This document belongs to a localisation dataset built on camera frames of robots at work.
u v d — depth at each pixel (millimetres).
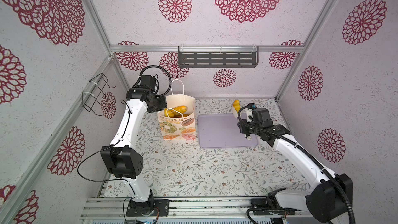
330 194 389
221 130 1030
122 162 453
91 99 755
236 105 875
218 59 1001
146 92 557
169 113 852
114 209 745
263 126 603
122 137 466
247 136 745
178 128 853
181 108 901
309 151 917
